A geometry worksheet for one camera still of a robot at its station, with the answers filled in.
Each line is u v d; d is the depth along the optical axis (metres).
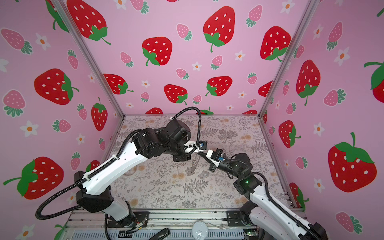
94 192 0.40
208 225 0.73
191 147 0.53
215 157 0.53
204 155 0.63
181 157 0.56
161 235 0.67
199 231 0.66
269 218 0.57
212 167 0.60
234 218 0.73
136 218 0.73
